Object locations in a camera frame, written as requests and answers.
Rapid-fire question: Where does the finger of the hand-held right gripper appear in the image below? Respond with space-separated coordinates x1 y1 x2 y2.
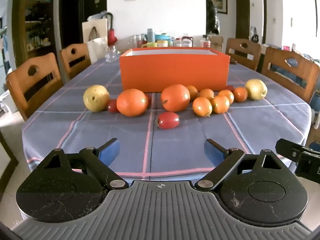
275 138 306 162

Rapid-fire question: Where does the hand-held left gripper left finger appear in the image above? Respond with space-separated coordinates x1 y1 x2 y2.
37 138 129 190

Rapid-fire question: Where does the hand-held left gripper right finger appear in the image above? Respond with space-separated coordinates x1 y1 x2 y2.
194 138 288 191

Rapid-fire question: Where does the cluster of mandarins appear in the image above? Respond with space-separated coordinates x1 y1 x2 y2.
186 85 248 117

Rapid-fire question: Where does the yellow pear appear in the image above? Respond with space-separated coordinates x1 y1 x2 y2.
83 85 110 112
245 79 268 101

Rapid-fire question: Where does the oval red tomato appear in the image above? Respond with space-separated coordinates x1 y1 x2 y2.
157 112 180 130

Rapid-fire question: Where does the orange cardboard box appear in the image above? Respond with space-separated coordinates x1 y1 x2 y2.
119 47 230 93

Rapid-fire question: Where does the blue plaid tablecloth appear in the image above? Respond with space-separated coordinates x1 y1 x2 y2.
21 55 313 180

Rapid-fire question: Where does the large orange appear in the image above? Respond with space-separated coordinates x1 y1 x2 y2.
116 88 149 117
161 84 191 112

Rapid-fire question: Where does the wooden chair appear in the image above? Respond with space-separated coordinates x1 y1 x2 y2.
5 52 63 121
59 43 92 80
225 38 262 71
261 46 320 103

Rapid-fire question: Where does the clear glass jar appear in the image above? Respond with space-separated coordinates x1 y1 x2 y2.
105 45 120 62

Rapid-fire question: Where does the white paper bag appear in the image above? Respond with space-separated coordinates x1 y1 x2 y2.
87 37 108 64

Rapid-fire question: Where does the red umbrella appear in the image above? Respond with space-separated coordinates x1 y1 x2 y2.
106 12 118 46

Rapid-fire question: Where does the beige printed paper bag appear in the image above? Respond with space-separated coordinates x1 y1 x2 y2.
82 18 108 42

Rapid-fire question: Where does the dark wooden door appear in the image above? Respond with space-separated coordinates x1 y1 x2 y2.
59 0 108 49

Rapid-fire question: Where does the black framed board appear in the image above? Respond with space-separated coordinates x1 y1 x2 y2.
314 0 320 32

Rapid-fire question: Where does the dark wooden shelf cabinet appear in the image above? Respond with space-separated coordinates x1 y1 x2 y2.
12 0 58 67

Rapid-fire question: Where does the dark wooden door frame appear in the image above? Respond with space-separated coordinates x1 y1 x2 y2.
235 0 267 44

